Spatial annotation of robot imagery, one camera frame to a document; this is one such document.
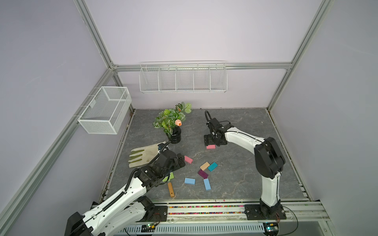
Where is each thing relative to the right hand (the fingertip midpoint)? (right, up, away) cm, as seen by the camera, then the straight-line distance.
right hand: (211, 140), depth 96 cm
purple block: (-7, -19, -10) cm, 22 cm away
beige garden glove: (-44, -10, -2) cm, 45 cm away
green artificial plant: (-26, +13, -17) cm, 34 cm away
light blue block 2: (-4, -24, -14) cm, 27 cm away
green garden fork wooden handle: (-23, -27, -17) cm, 40 cm away
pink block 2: (0, -5, +1) cm, 5 cm away
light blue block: (-14, -22, -13) cm, 29 cm away
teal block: (0, -16, -7) cm, 17 cm away
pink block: (-15, -12, -4) cm, 20 cm away
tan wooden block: (-5, -15, -7) cm, 17 cm away
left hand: (-20, -9, -18) cm, 28 cm away
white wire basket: (-62, +18, -13) cm, 66 cm away
